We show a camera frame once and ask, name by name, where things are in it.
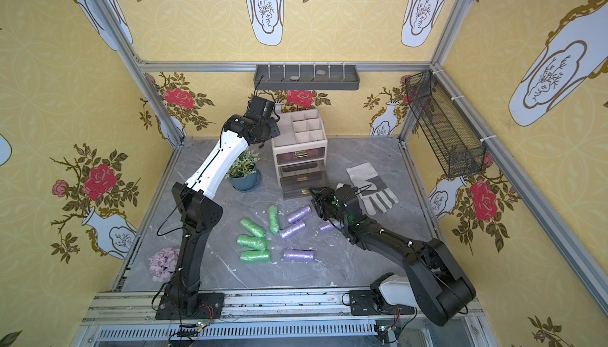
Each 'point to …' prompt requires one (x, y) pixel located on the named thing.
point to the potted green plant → (245, 174)
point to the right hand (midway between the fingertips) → (307, 195)
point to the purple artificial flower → (163, 264)
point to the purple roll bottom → (298, 255)
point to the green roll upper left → (253, 229)
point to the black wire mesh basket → (457, 151)
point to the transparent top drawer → (301, 155)
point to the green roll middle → (257, 243)
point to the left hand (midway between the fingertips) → (277, 129)
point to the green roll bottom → (256, 257)
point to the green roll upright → (273, 219)
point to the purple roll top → (299, 215)
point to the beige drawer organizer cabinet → (300, 130)
